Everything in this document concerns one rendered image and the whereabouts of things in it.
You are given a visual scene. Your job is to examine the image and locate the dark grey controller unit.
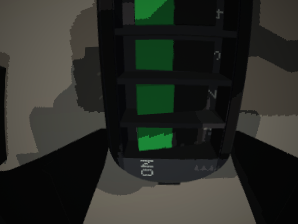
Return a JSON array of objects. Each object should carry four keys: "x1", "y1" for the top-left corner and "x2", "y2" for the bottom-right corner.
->
[{"x1": 96, "y1": 0, "x2": 253, "y2": 185}]

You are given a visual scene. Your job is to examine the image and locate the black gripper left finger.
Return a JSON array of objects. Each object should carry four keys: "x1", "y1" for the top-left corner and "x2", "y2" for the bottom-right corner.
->
[{"x1": 0, "y1": 129, "x2": 109, "y2": 224}]

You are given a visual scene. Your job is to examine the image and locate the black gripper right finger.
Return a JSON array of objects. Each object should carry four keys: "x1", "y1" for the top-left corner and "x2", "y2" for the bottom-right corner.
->
[{"x1": 230, "y1": 131, "x2": 298, "y2": 224}]

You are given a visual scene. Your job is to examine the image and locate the black rectangular box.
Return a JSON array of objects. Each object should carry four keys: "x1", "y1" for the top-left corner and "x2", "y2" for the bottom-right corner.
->
[{"x1": 0, "y1": 65, "x2": 7, "y2": 165}]

